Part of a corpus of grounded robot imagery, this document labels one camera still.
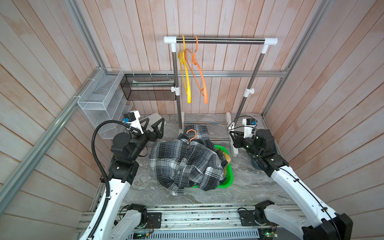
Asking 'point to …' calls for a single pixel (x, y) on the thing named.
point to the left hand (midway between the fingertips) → (157, 121)
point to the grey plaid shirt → (191, 161)
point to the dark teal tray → (276, 150)
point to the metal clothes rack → (213, 79)
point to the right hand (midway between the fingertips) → (231, 131)
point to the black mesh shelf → (148, 87)
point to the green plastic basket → (229, 174)
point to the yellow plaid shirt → (228, 160)
